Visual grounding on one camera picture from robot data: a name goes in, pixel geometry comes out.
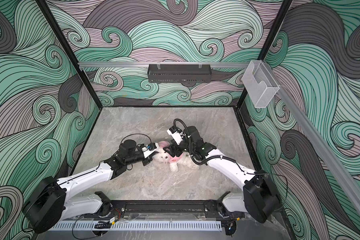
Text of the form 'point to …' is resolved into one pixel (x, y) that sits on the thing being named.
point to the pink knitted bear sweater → (175, 158)
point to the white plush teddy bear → (163, 157)
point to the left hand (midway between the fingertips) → (158, 148)
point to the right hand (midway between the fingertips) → (168, 144)
